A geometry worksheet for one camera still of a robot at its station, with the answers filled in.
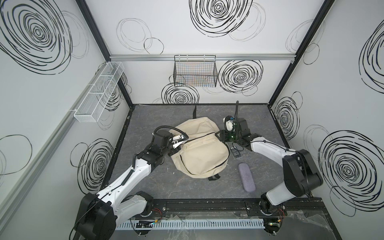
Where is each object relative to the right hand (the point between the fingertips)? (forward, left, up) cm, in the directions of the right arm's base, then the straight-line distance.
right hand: (219, 134), depth 89 cm
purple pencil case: (-22, -14, -9) cm, 28 cm away
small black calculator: (-6, -11, -11) cm, 17 cm away
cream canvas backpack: (-11, +9, -5) cm, 15 cm away
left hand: (-6, +26, +5) cm, 27 cm away
